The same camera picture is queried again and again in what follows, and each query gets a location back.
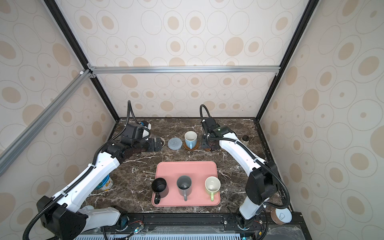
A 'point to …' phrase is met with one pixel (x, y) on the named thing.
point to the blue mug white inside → (190, 138)
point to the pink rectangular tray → (199, 171)
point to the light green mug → (212, 184)
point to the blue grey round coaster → (174, 143)
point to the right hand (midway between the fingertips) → (207, 143)
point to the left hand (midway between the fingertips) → (160, 140)
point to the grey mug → (184, 184)
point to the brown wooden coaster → (195, 147)
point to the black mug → (158, 185)
